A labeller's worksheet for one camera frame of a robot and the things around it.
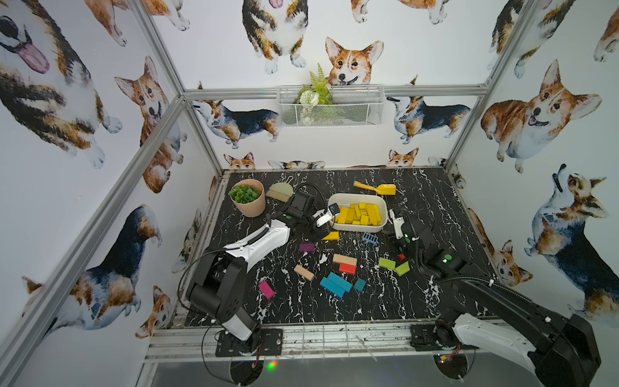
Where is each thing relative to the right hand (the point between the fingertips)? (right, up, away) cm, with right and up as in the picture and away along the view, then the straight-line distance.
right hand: (386, 230), depth 80 cm
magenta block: (-41, -22, +4) cm, 46 cm away
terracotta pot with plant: (-51, +10, +15) cm, 54 cm away
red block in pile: (-12, -15, +8) cm, 21 cm away
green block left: (+2, -14, +9) cm, 16 cm away
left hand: (-20, +3, +10) cm, 22 cm away
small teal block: (-8, -20, +5) cm, 22 cm away
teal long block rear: (-15, -20, +6) cm, 25 cm away
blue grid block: (-3, -6, +15) cm, 17 cm away
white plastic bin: (-6, +4, +21) cm, 22 cm away
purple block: (-27, -9, +16) cm, 33 cm away
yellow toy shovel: (+6, +14, +33) cm, 37 cm away
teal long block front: (-18, -21, +4) cm, 28 cm away
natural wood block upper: (-12, -13, +10) cm, 21 cm away
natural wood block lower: (-28, -17, +8) cm, 34 cm away
